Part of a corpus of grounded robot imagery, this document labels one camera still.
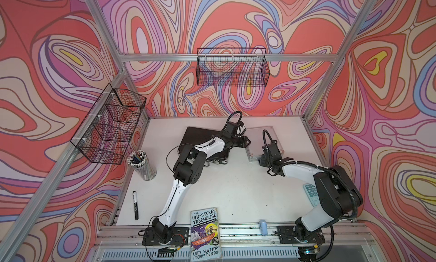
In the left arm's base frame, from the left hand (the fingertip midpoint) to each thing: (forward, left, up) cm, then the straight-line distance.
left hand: (249, 142), depth 100 cm
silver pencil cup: (-17, +58, +8) cm, 61 cm away
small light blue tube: (-44, -1, -3) cm, 44 cm away
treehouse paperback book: (-49, +24, -4) cm, 55 cm away
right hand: (-11, -10, -4) cm, 15 cm away
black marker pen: (-34, +59, -6) cm, 69 cm away
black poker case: (+7, +34, -3) cm, 35 cm away
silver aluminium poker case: (0, -3, +7) cm, 7 cm away
